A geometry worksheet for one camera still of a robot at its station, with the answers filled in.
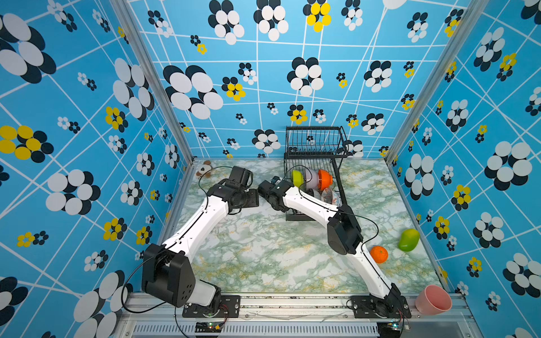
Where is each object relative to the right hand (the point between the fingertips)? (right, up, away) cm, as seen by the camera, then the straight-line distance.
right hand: (300, 194), depth 94 cm
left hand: (-19, 0, -10) cm, 22 cm away
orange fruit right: (+29, -22, -13) cm, 39 cm away
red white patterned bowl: (+13, -1, -3) cm, 13 cm away
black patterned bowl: (+6, +1, -2) cm, 7 cm away
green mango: (+44, -18, -8) cm, 48 cm away
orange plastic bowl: (+13, +7, +6) cm, 16 cm away
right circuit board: (+27, -44, -24) cm, 57 cm away
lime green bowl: (0, +7, +5) cm, 9 cm away
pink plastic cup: (+40, -32, -27) cm, 58 cm away
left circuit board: (-34, -44, -22) cm, 60 cm away
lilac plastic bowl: (+6, +7, +1) cm, 9 cm away
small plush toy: (-50, +12, +19) cm, 55 cm away
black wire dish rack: (+8, +13, +21) cm, 26 cm away
